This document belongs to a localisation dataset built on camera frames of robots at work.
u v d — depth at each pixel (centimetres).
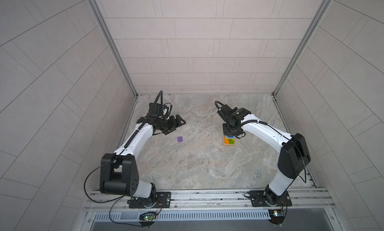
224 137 89
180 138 93
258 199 71
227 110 67
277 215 68
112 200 44
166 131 75
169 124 73
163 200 71
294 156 44
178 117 75
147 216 65
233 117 60
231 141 89
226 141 89
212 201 72
